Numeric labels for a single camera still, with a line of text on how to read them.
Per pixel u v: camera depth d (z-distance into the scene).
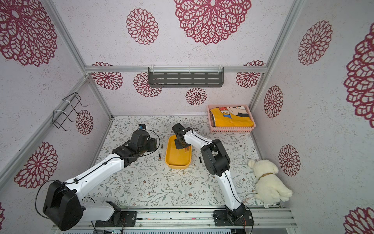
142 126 0.73
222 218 0.73
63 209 0.40
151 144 0.75
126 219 0.73
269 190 0.74
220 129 1.06
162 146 1.02
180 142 0.91
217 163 0.57
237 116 1.12
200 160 0.95
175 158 0.94
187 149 1.00
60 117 0.73
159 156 0.97
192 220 0.75
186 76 0.93
